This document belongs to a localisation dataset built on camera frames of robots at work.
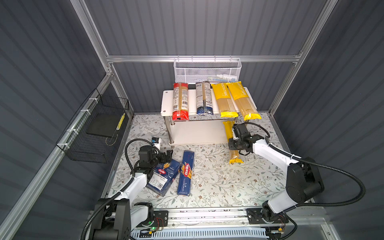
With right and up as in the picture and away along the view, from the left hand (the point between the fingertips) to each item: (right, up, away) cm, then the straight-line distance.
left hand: (164, 150), depth 88 cm
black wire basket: (-32, +9, -17) cm, 38 cm away
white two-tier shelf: (+21, +12, +20) cm, 32 cm away
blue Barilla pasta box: (+1, -13, -7) cm, 15 cm away
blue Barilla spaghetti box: (+13, -13, -3) cm, 19 cm away
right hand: (+42, +3, +3) cm, 42 cm away
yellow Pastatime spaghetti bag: (+41, -2, -4) cm, 41 cm away
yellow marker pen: (-22, +16, -9) cm, 29 cm away
